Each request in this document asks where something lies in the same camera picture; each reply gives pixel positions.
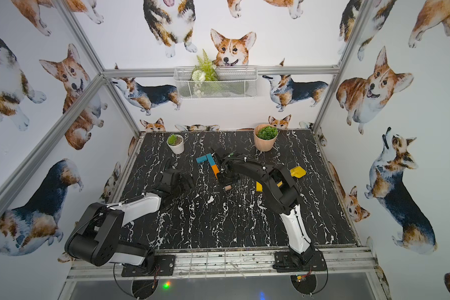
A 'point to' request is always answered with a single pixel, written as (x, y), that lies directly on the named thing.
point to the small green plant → (172, 139)
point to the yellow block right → (259, 187)
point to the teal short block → (202, 159)
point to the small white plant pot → (176, 143)
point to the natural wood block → (227, 187)
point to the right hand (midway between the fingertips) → (223, 182)
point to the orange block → (215, 170)
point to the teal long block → (210, 159)
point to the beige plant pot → (262, 145)
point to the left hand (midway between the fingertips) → (190, 178)
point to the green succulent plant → (267, 132)
